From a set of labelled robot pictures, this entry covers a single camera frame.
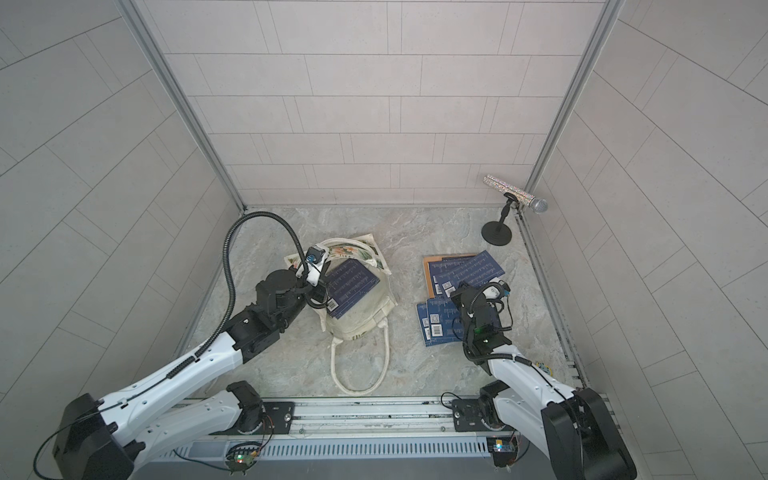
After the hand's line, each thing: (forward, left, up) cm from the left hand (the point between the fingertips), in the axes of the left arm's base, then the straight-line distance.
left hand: (333, 258), depth 75 cm
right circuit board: (-38, -42, -22) cm, 60 cm away
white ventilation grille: (-38, -6, -22) cm, 44 cm away
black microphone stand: (+25, -54, -20) cm, 63 cm away
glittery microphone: (+22, -55, +2) cm, 59 cm away
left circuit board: (-39, +17, -19) cm, 47 cm away
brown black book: (+12, -29, -17) cm, 36 cm away
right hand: (+2, -34, -12) cm, 36 cm away
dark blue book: (-9, -29, -17) cm, 35 cm away
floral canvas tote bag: (-7, -9, -19) cm, 22 cm away
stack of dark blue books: (+4, 0, -19) cm, 20 cm away
